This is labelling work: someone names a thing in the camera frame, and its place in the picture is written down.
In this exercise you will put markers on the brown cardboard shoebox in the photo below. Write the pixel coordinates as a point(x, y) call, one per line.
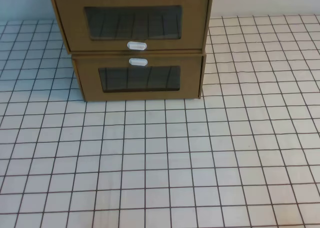
point(108, 25)
point(166, 76)

